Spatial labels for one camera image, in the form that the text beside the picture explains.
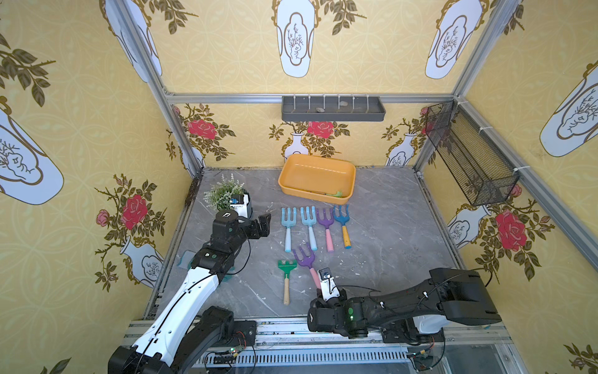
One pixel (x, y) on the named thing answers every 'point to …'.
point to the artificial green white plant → (220, 193)
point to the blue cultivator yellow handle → (343, 220)
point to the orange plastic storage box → (319, 177)
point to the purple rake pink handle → (326, 223)
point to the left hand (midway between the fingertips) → (261, 214)
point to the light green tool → (339, 194)
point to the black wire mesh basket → (451, 141)
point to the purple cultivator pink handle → (307, 261)
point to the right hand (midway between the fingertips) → (320, 298)
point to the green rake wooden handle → (286, 266)
